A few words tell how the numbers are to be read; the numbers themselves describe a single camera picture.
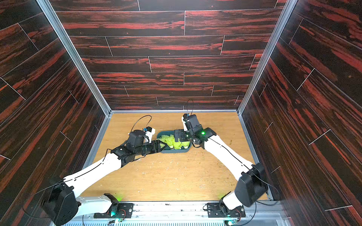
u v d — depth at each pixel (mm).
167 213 736
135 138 605
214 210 734
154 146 690
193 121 612
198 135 554
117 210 683
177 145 928
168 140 936
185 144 936
